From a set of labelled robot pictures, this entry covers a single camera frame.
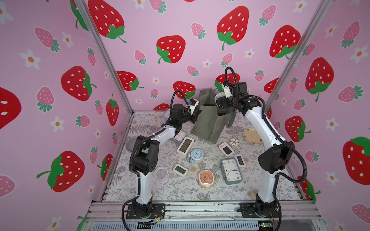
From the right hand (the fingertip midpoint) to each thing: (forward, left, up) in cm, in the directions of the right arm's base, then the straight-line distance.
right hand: (221, 98), depth 85 cm
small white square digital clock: (-34, +23, -29) cm, 50 cm away
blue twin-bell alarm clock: (-25, +13, -27) cm, 39 cm away
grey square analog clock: (-9, +25, -28) cm, 39 cm away
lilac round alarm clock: (-38, +34, -28) cm, 58 cm away
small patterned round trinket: (-12, -12, -29) cm, 34 cm away
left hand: (-3, +12, -8) cm, 15 cm away
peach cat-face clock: (-39, +7, -28) cm, 48 cm away
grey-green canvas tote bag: (-2, +5, -19) cm, 20 cm away
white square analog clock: (+2, +1, 0) cm, 2 cm away
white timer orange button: (-18, -6, -29) cm, 35 cm away
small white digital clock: (-25, -15, -30) cm, 42 cm away
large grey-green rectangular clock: (-33, -8, -29) cm, 45 cm away
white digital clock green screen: (-19, +21, -28) cm, 40 cm away
